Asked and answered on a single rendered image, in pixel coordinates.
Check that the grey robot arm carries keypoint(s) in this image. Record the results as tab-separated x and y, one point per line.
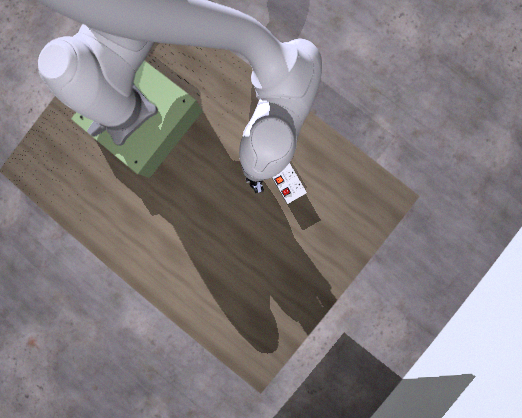
96	79

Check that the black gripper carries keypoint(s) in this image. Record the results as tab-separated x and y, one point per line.
256	186

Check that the white power strip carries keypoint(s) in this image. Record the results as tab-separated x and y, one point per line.
289	185

